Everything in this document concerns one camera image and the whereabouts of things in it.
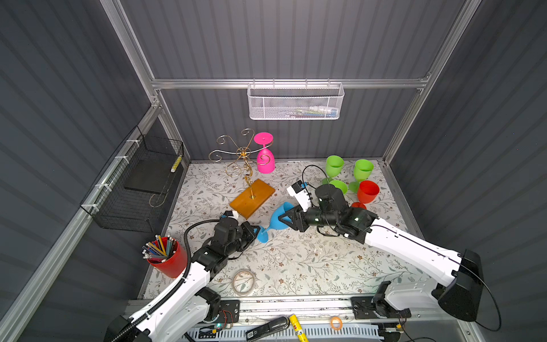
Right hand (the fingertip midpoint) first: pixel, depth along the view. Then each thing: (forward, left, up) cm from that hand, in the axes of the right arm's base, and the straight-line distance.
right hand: (284, 216), depth 69 cm
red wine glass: (+19, -36, -12) cm, 42 cm away
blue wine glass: (-1, +2, -2) cm, 4 cm away
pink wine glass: (+30, +8, -4) cm, 32 cm away
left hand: (+1, +8, -11) cm, 14 cm away
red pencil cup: (-7, +43, -16) cm, 47 cm away
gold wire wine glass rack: (+25, +14, -24) cm, 37 cm away
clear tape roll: (-14, +11, -25) cm, 31 cm away
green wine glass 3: (+31, -36, -11) cm, 49 cm away
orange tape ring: (-28, -18, -26) cm, 42 cm away
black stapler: (-27, +2, -20) cm, 34 cm away
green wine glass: (+22, -25, -11) cm, 35 cm away
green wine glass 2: (+34, -24, -12) cm, 44 cm away
